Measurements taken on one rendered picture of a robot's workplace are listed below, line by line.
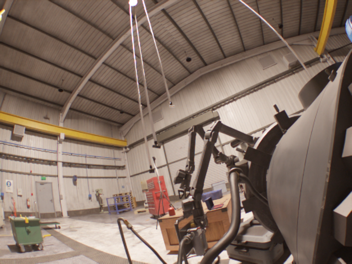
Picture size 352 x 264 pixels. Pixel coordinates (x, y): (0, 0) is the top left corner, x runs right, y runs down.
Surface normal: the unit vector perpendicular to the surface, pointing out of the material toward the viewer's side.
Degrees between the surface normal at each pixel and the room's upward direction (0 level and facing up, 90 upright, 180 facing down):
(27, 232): 90
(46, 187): 90
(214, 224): 90
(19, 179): 90
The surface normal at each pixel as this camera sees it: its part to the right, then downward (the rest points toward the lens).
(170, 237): -0.42, -0.22
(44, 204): 0.82, -0.37
